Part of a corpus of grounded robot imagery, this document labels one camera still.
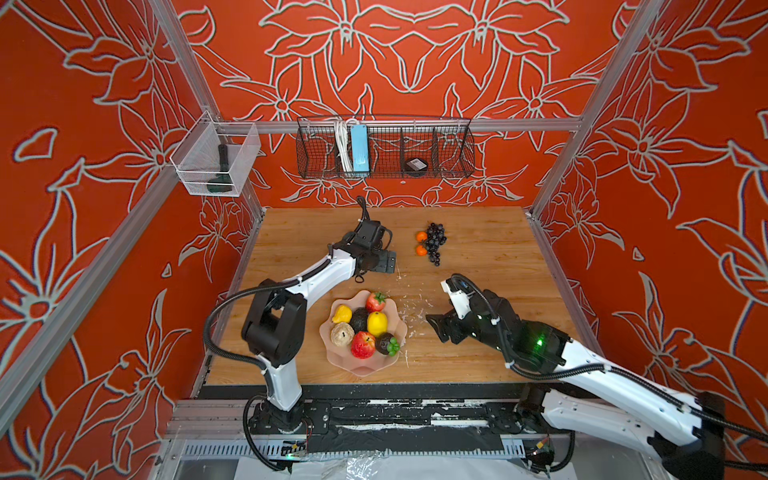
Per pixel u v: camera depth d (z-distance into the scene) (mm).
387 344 773
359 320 834
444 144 1005
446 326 630
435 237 1056
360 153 899
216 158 888
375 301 853
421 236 1074
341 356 799
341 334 773
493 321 502
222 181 794
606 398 458
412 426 727
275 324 479
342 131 876
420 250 1056
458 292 611
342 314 839
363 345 778
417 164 956
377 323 819
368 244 702
